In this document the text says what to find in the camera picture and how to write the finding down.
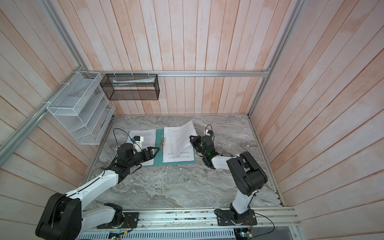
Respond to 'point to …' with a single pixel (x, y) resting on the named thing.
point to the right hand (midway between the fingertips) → (188, 135)
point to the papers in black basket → (130, 82)
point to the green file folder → (158, 155)
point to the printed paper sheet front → (149, 140)
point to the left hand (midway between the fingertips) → (156, 152)
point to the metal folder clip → (162, 142)
